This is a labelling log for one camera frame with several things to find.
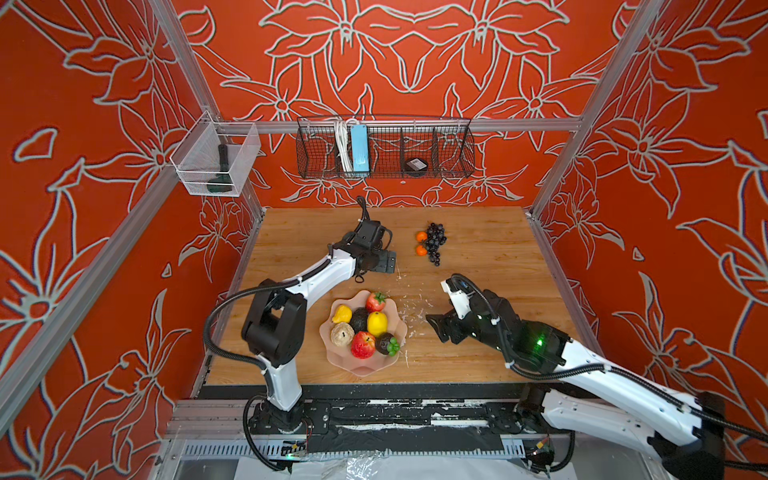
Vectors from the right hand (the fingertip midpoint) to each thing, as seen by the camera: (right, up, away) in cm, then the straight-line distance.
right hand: (433, 309), depth 72 cm
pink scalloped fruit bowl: (-24, -15, +8) cm, 29 cm away
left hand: (-14, +12, +20) cm, 27 cm away
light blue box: (-20, +44, +18) cm, 51 cm away
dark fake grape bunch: (+7, +18, +34) cm, 39 cm away
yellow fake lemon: (-14, -6, +10) cm, 18 cm away
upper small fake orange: (+2, +18, +35) cm, 40 cm away
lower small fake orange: (+1, +13, +34) cm, 36 cm away
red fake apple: (-18, -11, +6) cm, 22 cm away
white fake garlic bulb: (-24, -8, +5) cm, 26 cm away
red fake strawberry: (-15, -1, +13) cm, 20 cm away
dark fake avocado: (-19, -6, +11) cm, 23 cm away
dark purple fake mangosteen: (-11, -11, +5) cm, 16 cm away
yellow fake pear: (-24, -4, +12) cm, 27 cm away
